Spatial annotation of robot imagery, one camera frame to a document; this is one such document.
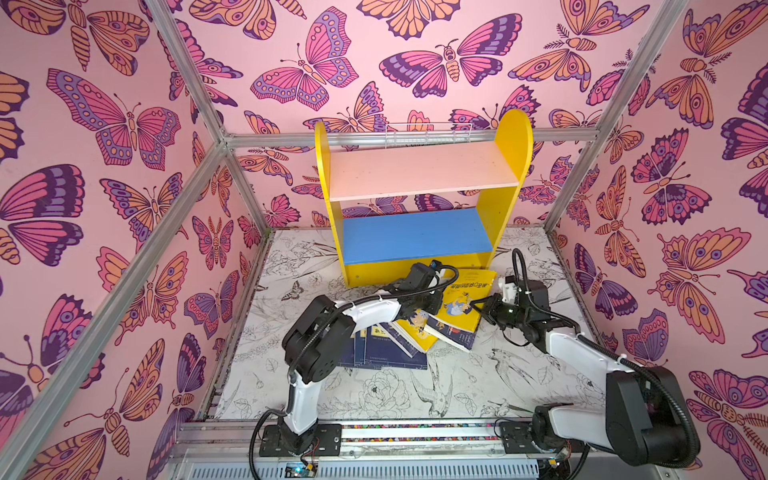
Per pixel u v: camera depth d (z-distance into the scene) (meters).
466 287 0.92
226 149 0.95
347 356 0.85
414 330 0.86
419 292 0.66
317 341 0.50
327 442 0.74
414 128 0.95
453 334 0.85
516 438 0.73
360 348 0.85
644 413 0.42
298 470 0.72
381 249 0.95
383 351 0.85
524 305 0.69
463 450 0.73
